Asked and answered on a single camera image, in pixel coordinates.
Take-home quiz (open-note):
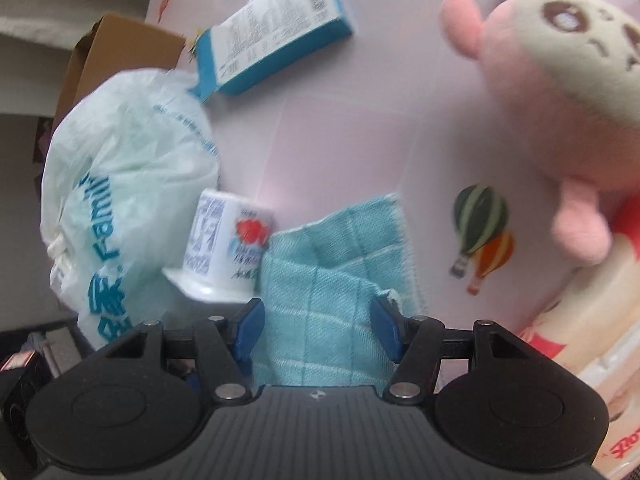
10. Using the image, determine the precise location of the pink wet wipes pack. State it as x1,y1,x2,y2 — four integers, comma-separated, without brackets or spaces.
520,195,640,479

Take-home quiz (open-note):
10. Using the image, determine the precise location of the white yogurt cup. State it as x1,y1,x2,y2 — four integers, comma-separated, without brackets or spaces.
163,188,273,304

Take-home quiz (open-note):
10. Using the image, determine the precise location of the white green plastic bag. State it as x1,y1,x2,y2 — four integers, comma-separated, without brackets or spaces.
40,68,220,349

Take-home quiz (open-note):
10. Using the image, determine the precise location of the pink round plush toy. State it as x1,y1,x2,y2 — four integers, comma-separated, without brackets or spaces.
439,0,639,266

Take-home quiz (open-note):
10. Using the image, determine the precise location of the blue white carton box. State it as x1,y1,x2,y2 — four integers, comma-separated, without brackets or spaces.
194,0,352,101

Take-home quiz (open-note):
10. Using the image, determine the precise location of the teal checked cloth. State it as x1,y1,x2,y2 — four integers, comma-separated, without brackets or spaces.
252,194,425,390

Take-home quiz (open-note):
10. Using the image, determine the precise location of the brown cardboard box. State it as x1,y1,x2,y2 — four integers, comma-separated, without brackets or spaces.
52,13,186,129

